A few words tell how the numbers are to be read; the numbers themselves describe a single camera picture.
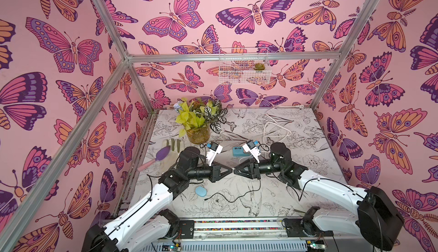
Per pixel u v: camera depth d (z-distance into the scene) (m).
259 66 0.93
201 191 0.84
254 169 0.64
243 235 0.73
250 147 0.66
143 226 0.56
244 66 0.95
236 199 0.81
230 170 0.69
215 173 0.61
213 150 0.65
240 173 0.68
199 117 0.91
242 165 0.69
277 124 1.09
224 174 0.67
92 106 0.69
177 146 1.00
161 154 0.97
